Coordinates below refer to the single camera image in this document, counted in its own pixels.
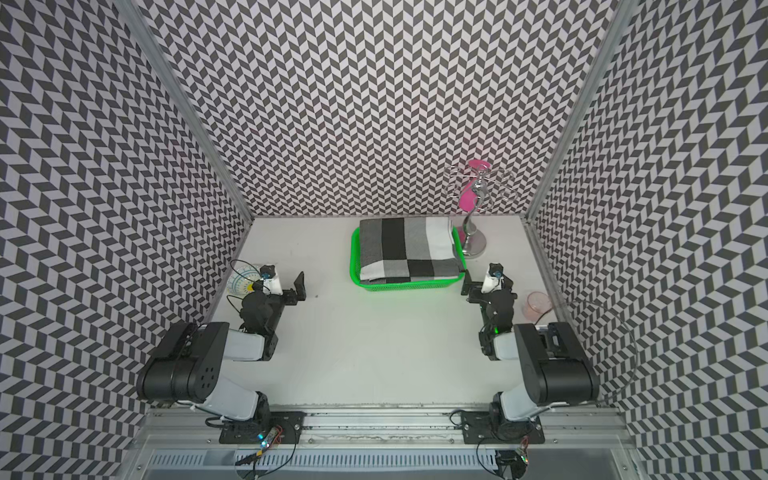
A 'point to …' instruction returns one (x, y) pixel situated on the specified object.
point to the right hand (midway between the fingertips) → (482, 275)
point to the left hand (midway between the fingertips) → (288, 274)
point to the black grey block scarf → (402, 249)
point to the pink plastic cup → (537, 305)
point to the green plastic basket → (418, 284)
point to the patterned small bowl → (240, 281)
